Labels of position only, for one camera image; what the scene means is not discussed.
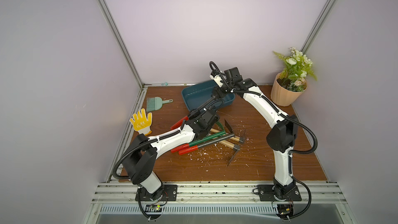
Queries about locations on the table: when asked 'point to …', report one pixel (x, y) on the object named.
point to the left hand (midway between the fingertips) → (196, 112)
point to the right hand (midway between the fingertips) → (216, 86)
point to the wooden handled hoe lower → (236, 148)
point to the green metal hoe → (200, 140)
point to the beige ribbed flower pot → (282, 96)
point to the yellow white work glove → (141, 123)
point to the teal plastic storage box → (195, 96)
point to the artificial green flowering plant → (294, 77)
